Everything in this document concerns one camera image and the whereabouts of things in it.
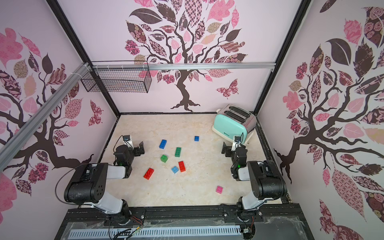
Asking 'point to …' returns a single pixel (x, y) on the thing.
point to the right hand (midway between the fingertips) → (233, 141)
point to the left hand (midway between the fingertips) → (137, 144)
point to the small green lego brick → (164, 158)
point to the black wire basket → (122, 76)
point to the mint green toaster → (233, 120)
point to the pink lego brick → (219, 189)
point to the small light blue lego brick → (175, 169)
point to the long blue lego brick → (163, 144)
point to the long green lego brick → (178, 151)
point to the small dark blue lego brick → (196, 138)
